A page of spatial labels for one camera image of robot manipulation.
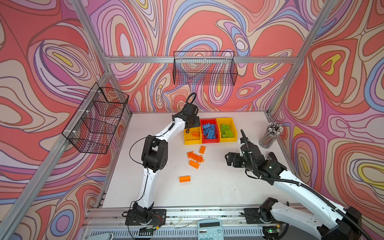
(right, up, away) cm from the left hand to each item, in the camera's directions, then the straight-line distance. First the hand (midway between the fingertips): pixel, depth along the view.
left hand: (197, 121), depth 99 cm
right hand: (+19, -21, -20) cm, 35 cm away
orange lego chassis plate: (-1, -23, -5) cm, 23 cm away
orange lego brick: (-1, -9, +5) cm, 10 cm away
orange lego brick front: (-8, -34, -15) cm, 38 cm away
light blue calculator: (+5, -52, -30) cm, 60 cm away
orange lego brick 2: (-2, -27, -8) cm, 28 cm away
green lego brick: (+20, -7, +5) cm, 22 cm away
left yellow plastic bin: (-2, -11, +4) cm, 12 cm away
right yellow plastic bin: (+24, 0, +8) cm, 25 cm away
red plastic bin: (+11, 0, +7) cm, 13 cm away
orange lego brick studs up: (+3, -19, -3) cm, 19 cm away
